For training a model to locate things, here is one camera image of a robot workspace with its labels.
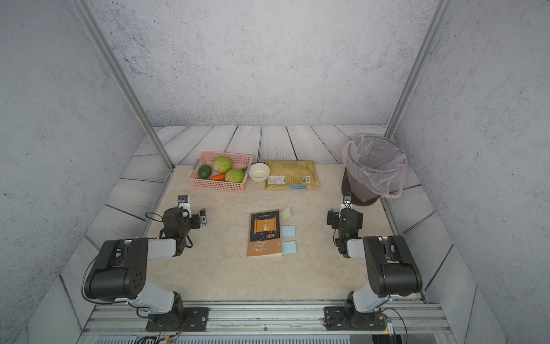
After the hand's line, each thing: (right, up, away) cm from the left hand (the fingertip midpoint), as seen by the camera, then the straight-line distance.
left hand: (196, 208), depth 95 cm
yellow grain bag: (+40, +16, +20) cm, 48 cm away
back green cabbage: (+6, +21, +19) cm, 29 cm away
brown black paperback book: (+30, -10, -3) cm, 32 cm away
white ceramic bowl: (+26, +17, +20) cm, 36 cm away
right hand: (+65, 0, -1) cm, 65 cm away
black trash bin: (+69, +8, +10) cm, 70 cm away
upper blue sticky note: (+40, -9, -1) cm, 41 cm away
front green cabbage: (+14, +15, +13) cm, 24 cm away
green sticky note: (+39, -3, +3) cm, 39 cm away
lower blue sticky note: (+40, -15, -5) cm, 43 cm away
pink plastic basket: (+14, +23, +24) cm, 36 cm away
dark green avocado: (-3, +17, +18) cm, 25 cm away
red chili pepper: (+4, +14, +19) cm, 24 cm away
